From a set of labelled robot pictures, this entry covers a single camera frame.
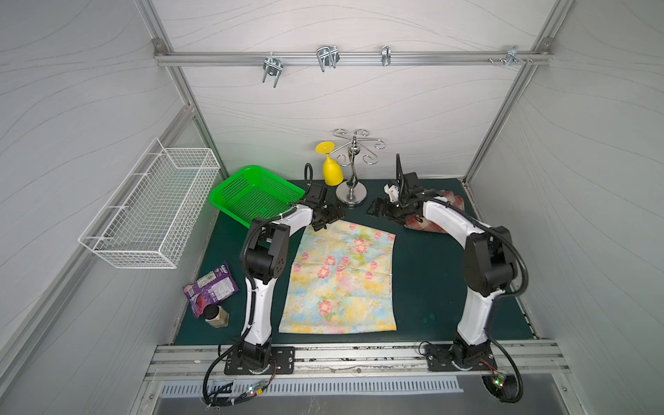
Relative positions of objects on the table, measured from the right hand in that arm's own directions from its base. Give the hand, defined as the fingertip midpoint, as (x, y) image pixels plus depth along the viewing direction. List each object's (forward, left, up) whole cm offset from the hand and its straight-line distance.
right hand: (375, 213), depth 93 cm
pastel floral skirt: (-22, +12, -11) cm, 27 cm away
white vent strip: (-53, +35, -10) cm, 64 cm away
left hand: (+3, +15, -7) cm, 17 cm away
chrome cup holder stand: (+20, +8, -10) cm, 24 cm away
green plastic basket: (+17, +54, -10) cm, 58 cm away
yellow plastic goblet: (+17, +17, +3) cm, 24 cm away
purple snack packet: (-28, +56, -9) cm, 63 cm away
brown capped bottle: (-37, +47, -3) cm, 60 cm away
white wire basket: (-19, +64, +20) cm, 69 cm away
